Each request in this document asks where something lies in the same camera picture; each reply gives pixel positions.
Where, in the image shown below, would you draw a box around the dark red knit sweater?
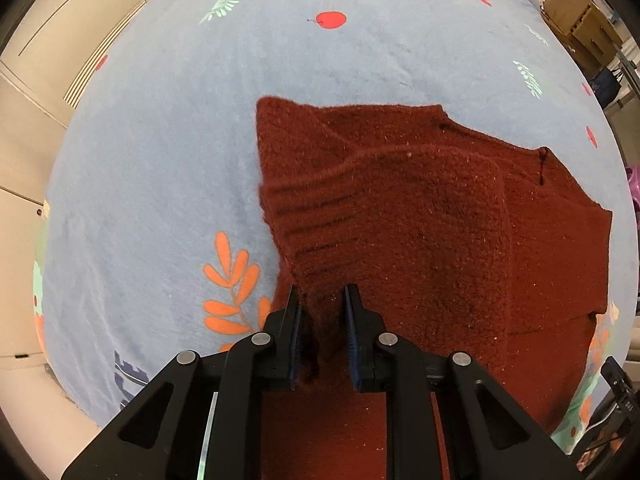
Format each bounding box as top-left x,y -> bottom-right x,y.
256,96 -> 612,479

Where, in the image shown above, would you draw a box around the light blue patterned bedsheet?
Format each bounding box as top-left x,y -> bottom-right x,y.
38,0 -> 638,425

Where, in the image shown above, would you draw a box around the purple plastic stool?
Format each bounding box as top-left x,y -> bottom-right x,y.
625,165 -> 640,211

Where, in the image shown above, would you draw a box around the dark navy hanging bag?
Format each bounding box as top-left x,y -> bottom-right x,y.
589,67 -> 622,110

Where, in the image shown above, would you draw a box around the white wardrobe doors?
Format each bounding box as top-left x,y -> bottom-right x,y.
1,0 -> 150,370

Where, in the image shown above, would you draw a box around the wooden drawer cabinet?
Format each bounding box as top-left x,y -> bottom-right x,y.
540,0 -> 623,79

